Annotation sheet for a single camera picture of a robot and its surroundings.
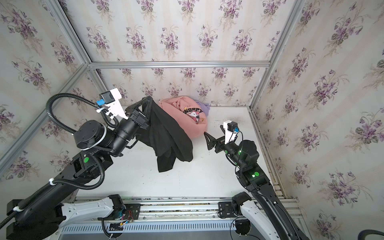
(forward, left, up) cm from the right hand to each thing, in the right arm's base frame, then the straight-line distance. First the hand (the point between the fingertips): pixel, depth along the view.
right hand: (211, 130), depth 65 cm
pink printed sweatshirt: (+33, +12, -23) cm, 42 cm away
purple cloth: (+43, -2, -28) cm, 51 cm away
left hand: (-2, +22, +22) cm, 31 cm away
